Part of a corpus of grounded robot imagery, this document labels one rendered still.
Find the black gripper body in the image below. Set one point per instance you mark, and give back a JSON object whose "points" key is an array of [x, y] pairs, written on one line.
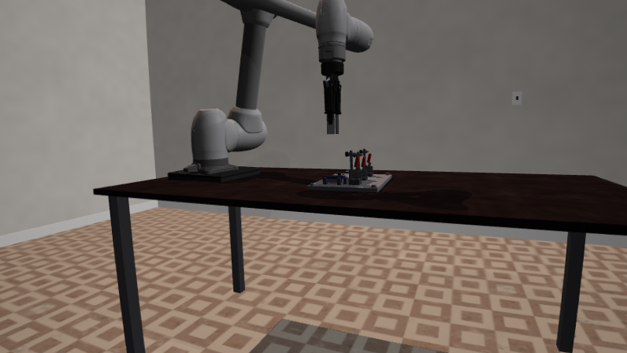
{"points": [[332, 69]]}

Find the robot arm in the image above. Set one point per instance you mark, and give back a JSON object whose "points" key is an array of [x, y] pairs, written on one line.
{"points": [[213, 136]]}

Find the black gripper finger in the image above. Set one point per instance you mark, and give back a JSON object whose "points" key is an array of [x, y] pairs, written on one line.
{"points": [[330, 105], [337, 106]]}

